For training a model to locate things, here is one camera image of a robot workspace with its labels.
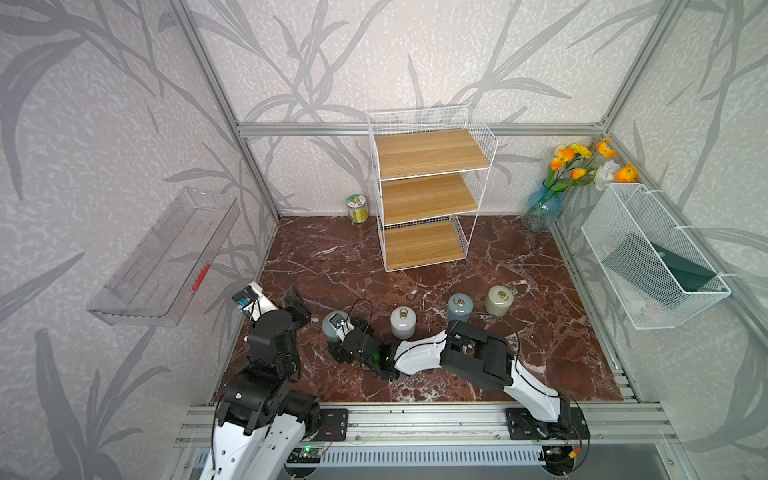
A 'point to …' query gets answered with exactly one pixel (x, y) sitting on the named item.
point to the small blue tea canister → (460, 307)
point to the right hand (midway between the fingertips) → (338, 329)
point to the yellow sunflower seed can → (357, 206)
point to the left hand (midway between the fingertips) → (291, 293)
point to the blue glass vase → (542, 209)
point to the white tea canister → (403, 322)
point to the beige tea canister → (499, 300)
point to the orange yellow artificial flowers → (575, 164)
